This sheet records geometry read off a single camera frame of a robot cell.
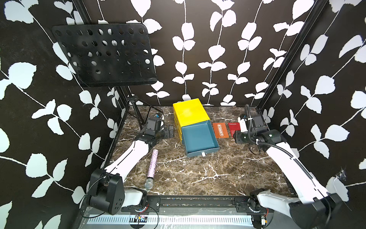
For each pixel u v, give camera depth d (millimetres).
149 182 779
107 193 404
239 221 701
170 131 776
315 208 363
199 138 868
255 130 554
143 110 1182
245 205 734
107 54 647
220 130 1055
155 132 637
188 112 1190
